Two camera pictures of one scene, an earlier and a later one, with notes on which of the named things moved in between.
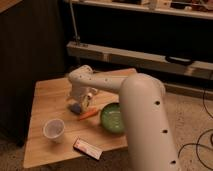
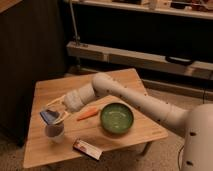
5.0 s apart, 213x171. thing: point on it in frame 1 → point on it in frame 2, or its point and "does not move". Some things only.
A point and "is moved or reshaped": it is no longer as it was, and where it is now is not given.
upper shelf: [191, 8] does not move
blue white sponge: [75, 108] is moved or reshaped
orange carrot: [91, 112] does not move
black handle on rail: [179, 60] does not move
